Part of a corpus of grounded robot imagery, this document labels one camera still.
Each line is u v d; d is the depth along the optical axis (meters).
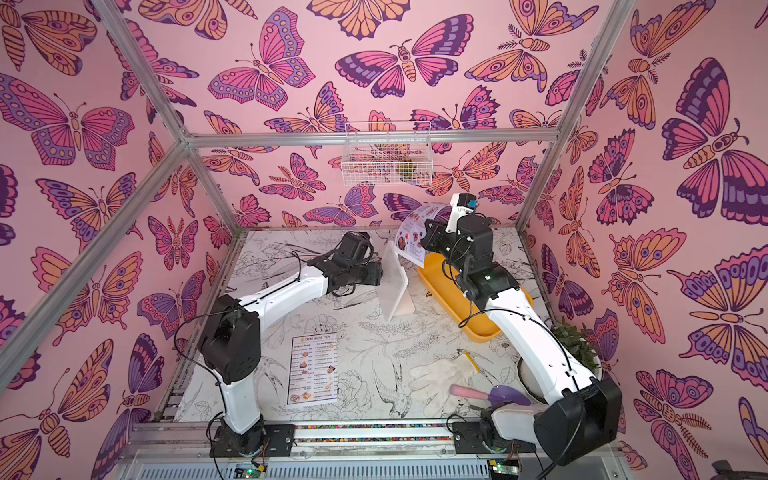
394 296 0.89
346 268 0.70
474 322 0.96
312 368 0.86
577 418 0.38
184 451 0.73
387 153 0.95
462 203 0.62
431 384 0.82
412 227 0.79
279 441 0.74
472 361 0.86
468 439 0.73
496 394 0.79
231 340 0.49
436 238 0.64
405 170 0.95
